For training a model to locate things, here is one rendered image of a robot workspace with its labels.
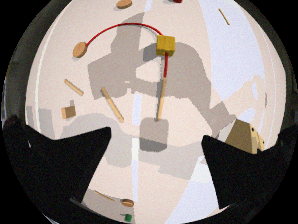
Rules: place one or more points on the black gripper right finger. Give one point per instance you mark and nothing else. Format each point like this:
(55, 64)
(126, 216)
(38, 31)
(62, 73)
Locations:
(232, 169)

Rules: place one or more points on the red string with wooden stick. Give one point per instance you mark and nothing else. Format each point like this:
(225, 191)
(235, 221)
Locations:
(162, 98)

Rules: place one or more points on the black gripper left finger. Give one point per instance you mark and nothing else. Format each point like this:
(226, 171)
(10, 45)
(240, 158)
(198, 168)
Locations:
(73, 160)

